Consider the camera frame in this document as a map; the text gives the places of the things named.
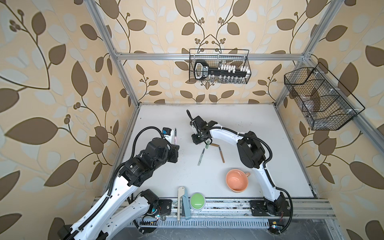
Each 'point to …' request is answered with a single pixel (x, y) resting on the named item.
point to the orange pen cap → (214, 144)
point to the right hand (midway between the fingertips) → (196, 140)
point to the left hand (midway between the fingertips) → (179, 146)
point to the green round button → (197, 201)
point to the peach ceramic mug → (237, 180)
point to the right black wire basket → (325, 103)
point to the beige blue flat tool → (182, 194)
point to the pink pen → (175, 136)
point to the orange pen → (221, 153)
